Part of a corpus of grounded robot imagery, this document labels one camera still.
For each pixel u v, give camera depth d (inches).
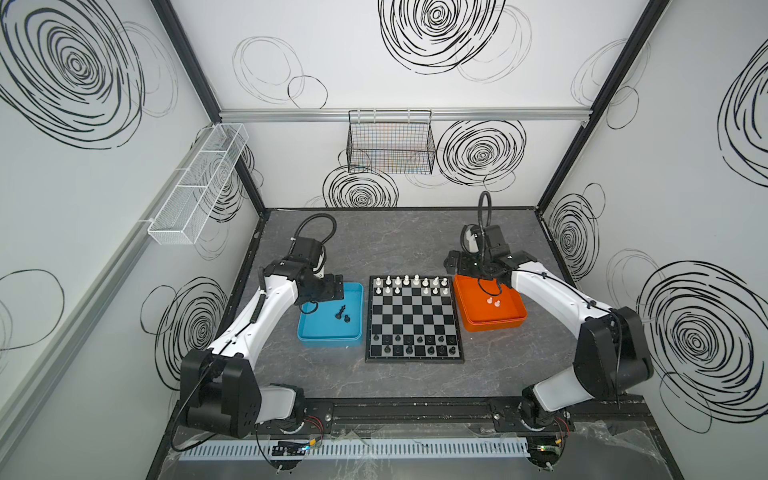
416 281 37.5
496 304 36.7
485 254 26.9
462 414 29.9
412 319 35.0
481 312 35.8
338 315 35.8
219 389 15.8
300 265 23.1
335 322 35.6
